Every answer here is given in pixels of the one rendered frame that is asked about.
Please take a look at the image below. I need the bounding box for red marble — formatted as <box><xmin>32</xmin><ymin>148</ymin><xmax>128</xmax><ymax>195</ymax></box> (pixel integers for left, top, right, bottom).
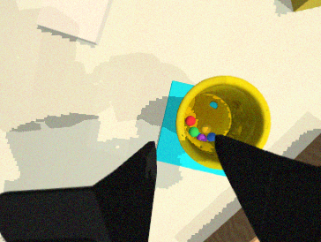
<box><xmin>185</xmin><ymin>116</ymin><xmax>196</xmax><ymax>126</ymax></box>

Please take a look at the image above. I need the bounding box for blue marble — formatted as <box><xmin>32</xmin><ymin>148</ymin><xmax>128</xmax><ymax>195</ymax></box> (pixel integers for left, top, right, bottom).
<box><xmin>207</xmin><ymin>132</ymin><xmax>217</xmax><ymax>141</ymax></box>

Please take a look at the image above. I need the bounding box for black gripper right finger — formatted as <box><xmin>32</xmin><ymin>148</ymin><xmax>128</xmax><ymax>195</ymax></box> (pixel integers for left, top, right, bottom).
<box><xmin>215</xmin><ymin>134</ymin><xmax>321</xmax><ymax>242</ymax></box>

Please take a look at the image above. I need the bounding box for green marble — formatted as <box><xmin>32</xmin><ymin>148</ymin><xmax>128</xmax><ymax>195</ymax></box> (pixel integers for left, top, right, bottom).
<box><xmin>189</xmin><ymin>126</ymin><xmax>199</xmax><ymax>137</ymax></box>

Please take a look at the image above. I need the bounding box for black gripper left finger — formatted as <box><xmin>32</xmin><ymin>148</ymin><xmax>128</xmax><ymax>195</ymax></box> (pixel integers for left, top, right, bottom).
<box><xmin>0</xmin><ymin>141</ymin><xmax>157</xmax><ymax>242</ymax></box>

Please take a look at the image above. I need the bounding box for yellow cup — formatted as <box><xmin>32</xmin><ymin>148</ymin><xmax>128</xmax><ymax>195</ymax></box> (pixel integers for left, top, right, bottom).
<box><xmin>175</xmin><ymin>75</ymin><xmax>271</xmax><ymax>170</ymax></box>

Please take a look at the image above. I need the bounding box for orange flat bar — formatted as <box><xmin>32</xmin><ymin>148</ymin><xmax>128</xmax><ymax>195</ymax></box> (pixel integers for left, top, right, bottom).
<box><xmin>204</xmin><ymin>133</ymin><xmax>321</xmax><ymax>242</ymax></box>

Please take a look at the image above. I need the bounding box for yellow rectangular block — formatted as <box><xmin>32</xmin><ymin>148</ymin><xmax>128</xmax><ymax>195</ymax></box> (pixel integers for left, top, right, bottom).
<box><xmin>291</xmin><ymin>0</ymin><xmax>321</xmax><ymax>11</ymax></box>

